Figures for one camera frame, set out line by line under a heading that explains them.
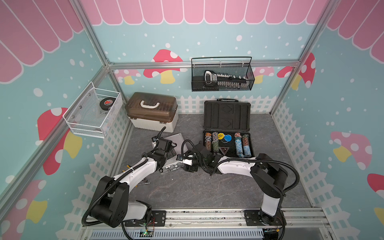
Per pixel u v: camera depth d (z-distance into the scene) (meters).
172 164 0.87
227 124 1.06
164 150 0.69
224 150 0.96
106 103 0.79
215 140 0.99
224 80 0.87
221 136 1.02
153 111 0.94
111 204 0.42
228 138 1.02
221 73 0.92
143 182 0.85
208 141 0.98
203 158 0.68
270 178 0.48
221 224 0.73
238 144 0.97
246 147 0.94
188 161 0.75
